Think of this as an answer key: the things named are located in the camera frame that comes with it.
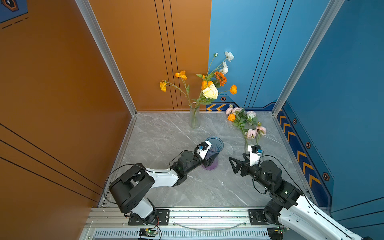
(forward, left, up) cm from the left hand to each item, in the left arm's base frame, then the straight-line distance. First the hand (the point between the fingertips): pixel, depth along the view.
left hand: (214, 147), depth 79 cm
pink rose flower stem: (+21, -31, -14) cm, 40 cm away
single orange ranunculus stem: (+35, -17, -14) cm, 41 cm away
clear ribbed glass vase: (+30, +11, -9) cm, 33 cm away
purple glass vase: (0, -1, +1) cm, 2 cm away
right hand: (-7, -9, +2) cm, 12 cm away
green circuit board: (-36, +32, -19) cm, 52 cm away
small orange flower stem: (+28, -11, +16) cm, 34 cm away
